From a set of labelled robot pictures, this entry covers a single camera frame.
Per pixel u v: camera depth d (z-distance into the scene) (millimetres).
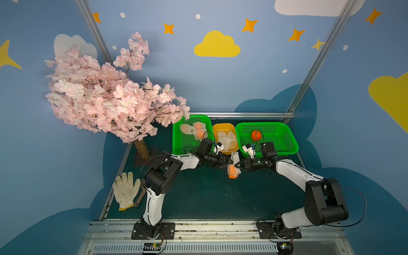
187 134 1083
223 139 1013
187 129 1064
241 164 835
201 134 1044
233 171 833
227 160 868
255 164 765
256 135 1044
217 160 836
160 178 525
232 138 1013
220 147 896
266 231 742
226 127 1120
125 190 861
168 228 750
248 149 833
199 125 1107
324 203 442
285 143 1070
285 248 733
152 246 729
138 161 984
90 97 550
